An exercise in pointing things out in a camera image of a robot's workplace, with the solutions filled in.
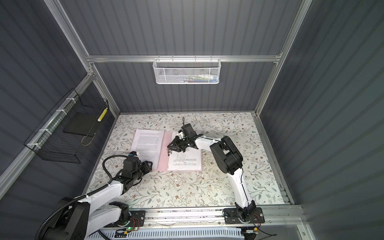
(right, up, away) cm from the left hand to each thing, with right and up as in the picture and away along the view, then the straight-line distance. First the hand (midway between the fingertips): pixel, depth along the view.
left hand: (150, 163), depth 90 cm
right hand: (+11, +9, +3) cm, 15 cm away
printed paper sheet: (-5, +10, +10) cm, 16 cm away
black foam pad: (-30, +24, -15) cm, 41 cm away
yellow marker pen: (-24, +29, -8) cm, 39 cm away
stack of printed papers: (+24, +1, +4) cm, 25 cm away
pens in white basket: (+30, +53, +4) cm, 61 cm away
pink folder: (+7, 0, +2) cm, 8 cm away
